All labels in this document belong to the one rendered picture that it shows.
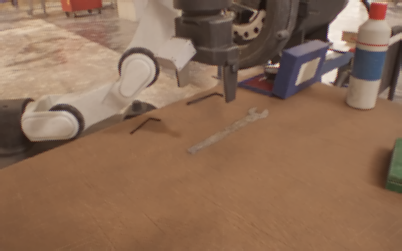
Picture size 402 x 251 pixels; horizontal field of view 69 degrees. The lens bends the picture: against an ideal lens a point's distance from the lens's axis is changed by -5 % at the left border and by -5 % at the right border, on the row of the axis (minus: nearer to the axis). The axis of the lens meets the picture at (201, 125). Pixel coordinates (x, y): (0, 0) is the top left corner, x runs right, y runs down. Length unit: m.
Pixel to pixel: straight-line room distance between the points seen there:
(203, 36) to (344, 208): 0.31
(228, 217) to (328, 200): 0.14
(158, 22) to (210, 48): 0.59
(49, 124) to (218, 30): 0.85
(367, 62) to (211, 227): 0.49
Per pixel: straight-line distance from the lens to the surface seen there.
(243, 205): 0.44
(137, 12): 5.49
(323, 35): 2.31
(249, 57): 1.68
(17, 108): 1.27
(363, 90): 0.74
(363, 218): 0.45
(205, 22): 0.45
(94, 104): 1.15
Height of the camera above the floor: 0.76
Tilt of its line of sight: 28 degrees down
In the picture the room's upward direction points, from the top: 2 degrees counter-clockwise
